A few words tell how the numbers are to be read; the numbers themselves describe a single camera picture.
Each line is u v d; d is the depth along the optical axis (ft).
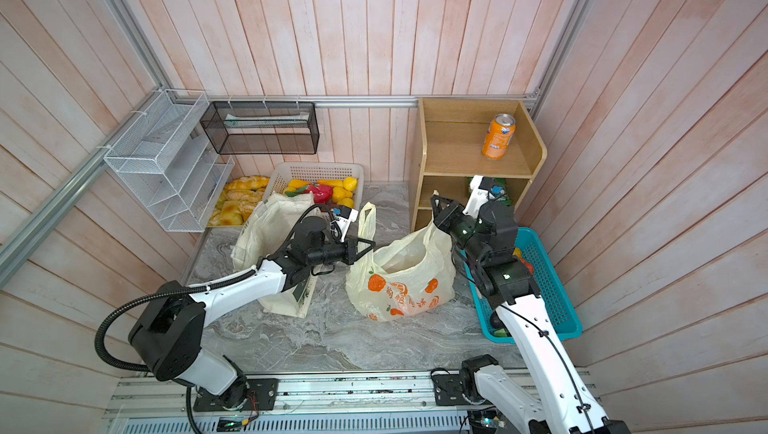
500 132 2.48
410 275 2.35
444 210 2.18
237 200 3.53
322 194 3.51
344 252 2.35
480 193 1.94
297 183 3.75
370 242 2.59
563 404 1.26
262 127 3.43
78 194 2.05
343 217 2.40
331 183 3.75
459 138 3.00
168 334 1.43
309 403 2.40
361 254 2.50
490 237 1.52
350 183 3.70
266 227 2.88
